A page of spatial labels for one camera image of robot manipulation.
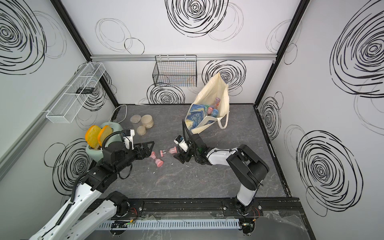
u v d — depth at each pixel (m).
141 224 0.77
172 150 0.91
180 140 0.77
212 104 1.16
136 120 0.92
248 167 0.48
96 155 0.77
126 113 1.14
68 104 0.74
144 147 0.64
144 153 0.64
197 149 0.71
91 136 0.77
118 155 0.53
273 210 0.73
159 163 0.86
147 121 1.01
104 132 0.77
